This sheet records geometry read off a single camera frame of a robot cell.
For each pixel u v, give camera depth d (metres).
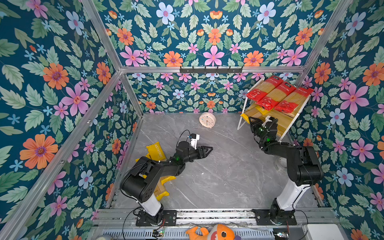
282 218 0.68
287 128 0.81
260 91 0.82
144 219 0.72
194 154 0.79
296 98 0.80
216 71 0.92
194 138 0.81
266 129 0.74
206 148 0.80
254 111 0.99
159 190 0.80
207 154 0.80
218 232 0.63
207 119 1.06
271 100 0.77
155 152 0.96
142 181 0.46
